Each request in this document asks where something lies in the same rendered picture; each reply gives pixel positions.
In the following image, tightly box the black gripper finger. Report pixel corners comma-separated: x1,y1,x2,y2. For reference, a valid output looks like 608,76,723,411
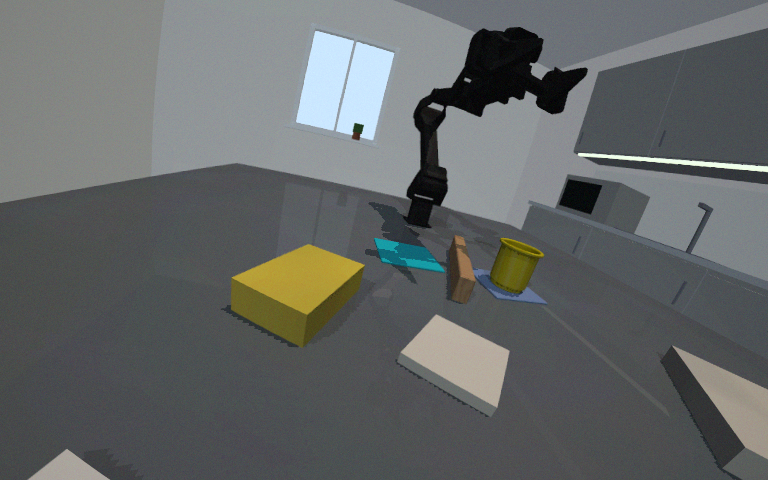
545,67,588,108
483,32,544,78

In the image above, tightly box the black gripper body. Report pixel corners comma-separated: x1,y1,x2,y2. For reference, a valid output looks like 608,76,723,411
464,28,568,114

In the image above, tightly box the yellow rectangular block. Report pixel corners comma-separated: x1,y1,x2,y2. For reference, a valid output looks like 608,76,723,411
231,244,365,348

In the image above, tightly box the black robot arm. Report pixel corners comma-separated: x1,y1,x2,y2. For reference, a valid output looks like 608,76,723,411
403,27,538,228

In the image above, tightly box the beige flat slab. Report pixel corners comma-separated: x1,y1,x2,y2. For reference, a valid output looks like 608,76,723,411
397,314,509,417

